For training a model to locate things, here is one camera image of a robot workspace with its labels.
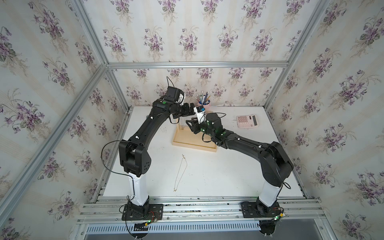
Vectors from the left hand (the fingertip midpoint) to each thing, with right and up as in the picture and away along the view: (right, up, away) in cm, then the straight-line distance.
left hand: (193, 112), depth 84 cm
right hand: (-2, -5, 0) cm, 6 cm away
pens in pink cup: (+8, +11, +27) cm, 31 cm away
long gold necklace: (-9, -36, +2) cm, 37 cm away
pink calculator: (+40, -6, +25) cm, 48 cm away
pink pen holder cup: (+10, +6, +24) cm, 27 cm away
